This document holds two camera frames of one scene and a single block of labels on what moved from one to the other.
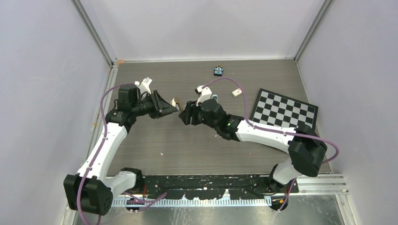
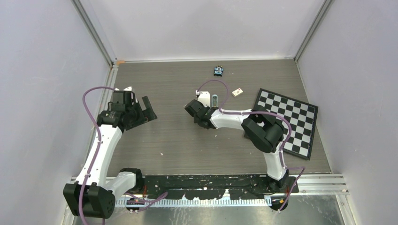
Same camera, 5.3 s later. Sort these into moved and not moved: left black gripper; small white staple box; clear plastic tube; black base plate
Moved: left black gripper
Not moved: clear plastic tube; small white staple box; black base plate
